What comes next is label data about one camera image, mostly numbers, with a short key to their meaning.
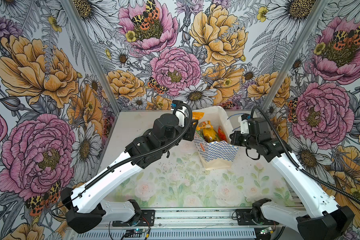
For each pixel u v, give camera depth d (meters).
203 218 0.76
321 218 0.37
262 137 0.55
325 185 0.41
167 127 0.42
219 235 1.12
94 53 0.89
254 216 0.67
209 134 0.87
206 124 0.96
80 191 0.39
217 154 0.82
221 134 0.91
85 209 0.38
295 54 0.89
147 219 0.74
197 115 0.62
